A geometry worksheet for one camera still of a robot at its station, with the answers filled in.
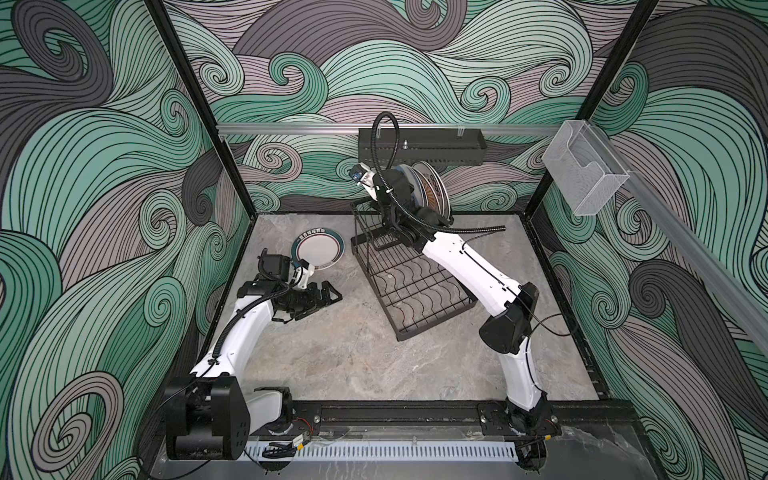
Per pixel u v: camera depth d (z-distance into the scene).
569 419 0.74
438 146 0.95
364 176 0.64
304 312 0.71
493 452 0.70
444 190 0.78
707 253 0.58
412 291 0.96
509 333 0.53
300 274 0.72
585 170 0.77
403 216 0.56
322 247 1.10
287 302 0.61
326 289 0.73
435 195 0.76
